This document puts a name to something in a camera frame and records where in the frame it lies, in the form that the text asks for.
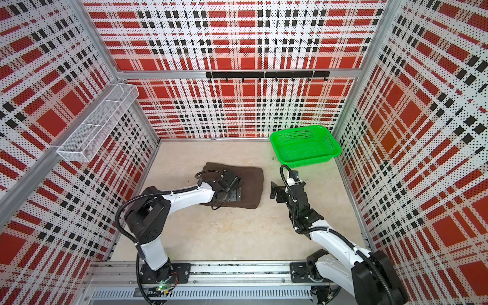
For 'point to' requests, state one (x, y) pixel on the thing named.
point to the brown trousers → (252, 188)
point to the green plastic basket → (299, 146)
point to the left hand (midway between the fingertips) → (232, 193)
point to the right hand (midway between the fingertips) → (283, 182)
